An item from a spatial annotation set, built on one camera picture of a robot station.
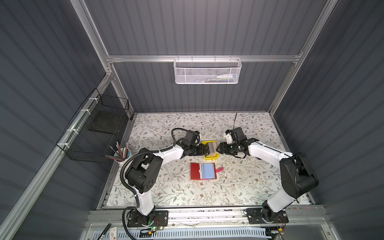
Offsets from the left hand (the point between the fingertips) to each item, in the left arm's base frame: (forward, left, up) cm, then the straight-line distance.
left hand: (208, 152), depth 91 cm
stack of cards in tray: (+4, -3, -2) cm, 6 cm away
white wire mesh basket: (+58, -2, +21) cm, 62 cm away
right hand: (+1, -9, +1) cm, 9 cm away
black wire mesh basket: (0, +58, +21) cm, 62 cm away
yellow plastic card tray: (-1, -6, -4) cm, 8 cm away
